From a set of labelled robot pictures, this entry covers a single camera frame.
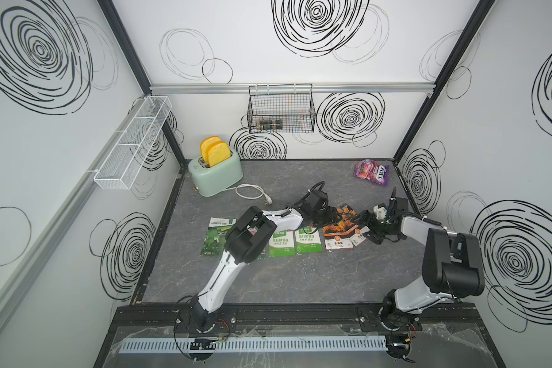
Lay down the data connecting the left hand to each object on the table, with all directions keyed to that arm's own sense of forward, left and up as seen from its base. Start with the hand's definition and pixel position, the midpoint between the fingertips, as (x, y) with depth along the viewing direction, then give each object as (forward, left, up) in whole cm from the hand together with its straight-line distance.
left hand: (340, 220), depth 94 cm
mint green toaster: (+13, +56, +7) cm, 58 cm away
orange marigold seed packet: (+4, -4, -2) cm, 6 cm away
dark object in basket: (+25, +27, +28) cm, 47 cm away
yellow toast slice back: (+24, +58, +18) cm, 65 cm away
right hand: (-2, -8, 0) cm, 9 cm away
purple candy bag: (+29, -20, 0) cm, 35 cm away
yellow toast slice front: (+22, +52, +16) cm, 58 cm away
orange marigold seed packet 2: (-5, +1, -4) cm, 7 cm away
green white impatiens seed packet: (-9, +24, -4) cm, 26 cm away
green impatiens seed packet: (-8, +13, -3) cm, 16 cm away
